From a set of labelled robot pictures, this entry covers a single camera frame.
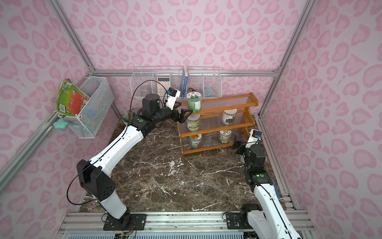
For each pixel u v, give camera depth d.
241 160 0.95
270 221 0.45
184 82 0.86
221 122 0.95
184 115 0.67
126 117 1.01
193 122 0.86
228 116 0.88
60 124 0.63
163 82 0.93
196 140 0.94
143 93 0.96
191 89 0.98
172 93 0.63
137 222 0.74
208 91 1.00
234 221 0.72
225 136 0.96
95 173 0.44
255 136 0.64
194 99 0.77
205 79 1.00
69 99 0.72
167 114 0.66
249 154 0.63
